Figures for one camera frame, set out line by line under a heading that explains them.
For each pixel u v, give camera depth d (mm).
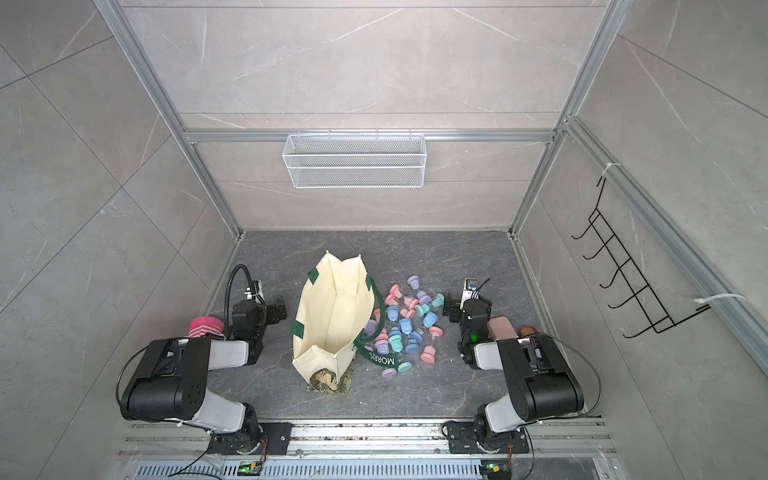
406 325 907
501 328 920
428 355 842
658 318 593
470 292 793
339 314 958
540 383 444
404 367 823
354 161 1002
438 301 972
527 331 910
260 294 811
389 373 818
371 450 729
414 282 1009
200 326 863
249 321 719
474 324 698
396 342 877
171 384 448
